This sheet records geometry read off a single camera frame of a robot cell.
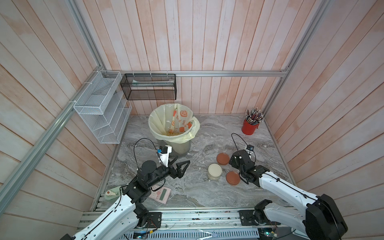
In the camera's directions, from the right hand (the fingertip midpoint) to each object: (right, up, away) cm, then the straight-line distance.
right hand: (237, 157), depth 88 cm
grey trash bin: (-36, +4, +3) cm, 36 cm away
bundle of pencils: (+15, +25, +10) cm, 31 cm away
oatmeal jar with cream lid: (-14, -7, -5) cm, 17 cm away
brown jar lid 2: (-3, -12, -2) cm, 12 cm away
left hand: (-32, +1, -17) cm, 36 cm away
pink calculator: (-44, -19, -8) cm, 49 cm away
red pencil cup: (+14, +17, +18) cm, 28 cm away
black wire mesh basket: (-57, +47, +16) cm, 76 cm away
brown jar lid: (-7, -3, +9) cm, 12 cm away
